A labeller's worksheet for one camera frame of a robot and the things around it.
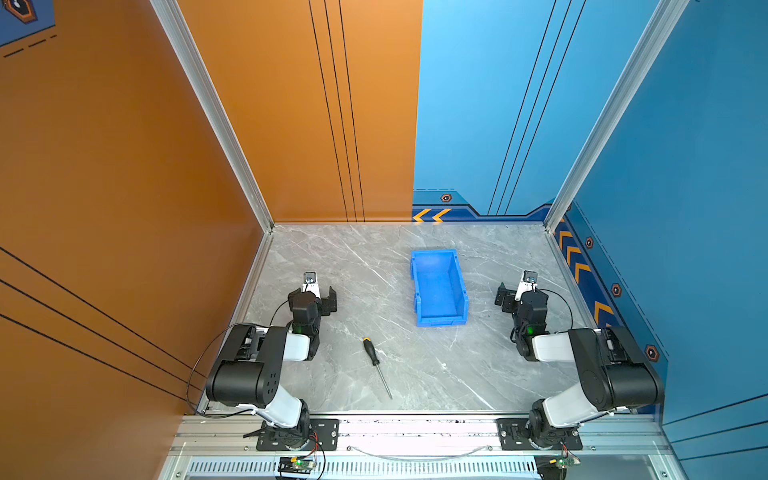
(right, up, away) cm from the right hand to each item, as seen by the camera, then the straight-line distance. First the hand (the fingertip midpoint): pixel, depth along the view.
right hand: (516, 286), depth 93 cm
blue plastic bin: (-22, -4, +10) cm, 25 cm away
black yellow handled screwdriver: (-45, -18, -6) cm, 49 cm away
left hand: (-64, 0, +1) cm, 64 cm away
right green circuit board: (+2, -39, -23) cm, 45 cm away
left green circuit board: (-61, -40, -23) cm, 77 cm away
